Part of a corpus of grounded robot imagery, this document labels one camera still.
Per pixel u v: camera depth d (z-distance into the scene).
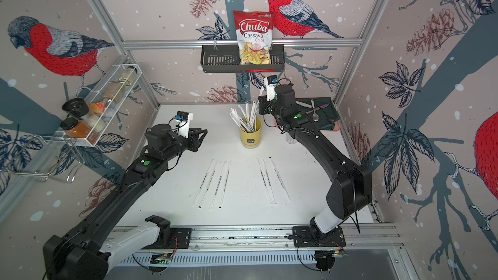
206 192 0.86
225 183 0.88
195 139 0.66
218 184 0.88
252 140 0.93
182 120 0.63
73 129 0.60
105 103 0.72
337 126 1.06
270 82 0.67
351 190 0.42
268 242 0.73
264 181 0.88
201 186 0.88
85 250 0.37
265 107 0.69
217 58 0.95
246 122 0.95
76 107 0.62
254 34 0.83
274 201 0.83
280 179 0.90
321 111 1.16
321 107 1.18
